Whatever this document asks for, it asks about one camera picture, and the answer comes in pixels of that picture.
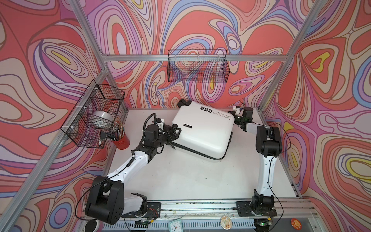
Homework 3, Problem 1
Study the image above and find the red pen cup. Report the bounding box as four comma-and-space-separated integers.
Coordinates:
111, 121, 130, 150

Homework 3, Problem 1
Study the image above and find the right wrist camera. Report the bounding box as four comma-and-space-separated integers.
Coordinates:
233, 106, 254, 118

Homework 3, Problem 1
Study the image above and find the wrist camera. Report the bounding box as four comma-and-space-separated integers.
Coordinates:
233, 106, 254, 118
153, 118, 165, 129

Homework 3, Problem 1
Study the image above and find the round food badge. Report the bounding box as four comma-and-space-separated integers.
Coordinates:
220, 216, 232, 230

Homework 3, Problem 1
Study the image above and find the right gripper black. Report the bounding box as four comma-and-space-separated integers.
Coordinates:
220, 109, 244, 126

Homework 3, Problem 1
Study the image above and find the black wire basket on left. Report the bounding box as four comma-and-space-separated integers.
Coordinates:
60, 80, 125, 148

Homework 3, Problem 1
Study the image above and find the small white clock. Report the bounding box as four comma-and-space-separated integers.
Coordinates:
168, 219, 184, 232

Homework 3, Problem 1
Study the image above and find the black wire basket on back wall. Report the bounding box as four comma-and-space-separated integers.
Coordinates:
167, 48, 230, 83

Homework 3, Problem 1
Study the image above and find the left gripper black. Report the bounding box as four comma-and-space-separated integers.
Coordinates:
152, 128, 181, 150

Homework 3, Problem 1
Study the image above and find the red round sticker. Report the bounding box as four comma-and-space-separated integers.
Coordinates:
290, 218, 302, 231

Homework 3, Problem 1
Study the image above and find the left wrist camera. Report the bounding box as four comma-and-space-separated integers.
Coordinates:
153, 118, 165, 129

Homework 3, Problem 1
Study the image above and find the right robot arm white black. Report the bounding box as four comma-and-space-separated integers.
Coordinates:
230, 107, 283, 217

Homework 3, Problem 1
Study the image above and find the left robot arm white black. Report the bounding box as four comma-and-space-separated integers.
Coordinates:
85, 124, 182, 225

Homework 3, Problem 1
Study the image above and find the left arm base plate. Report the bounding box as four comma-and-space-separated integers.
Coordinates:
121, 202, 161, 219

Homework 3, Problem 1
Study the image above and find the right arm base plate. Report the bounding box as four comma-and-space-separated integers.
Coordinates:
232, 201, 277, 218

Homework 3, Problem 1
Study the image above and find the pink cylinder black top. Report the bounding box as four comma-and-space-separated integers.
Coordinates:
83, 220, 100, 232

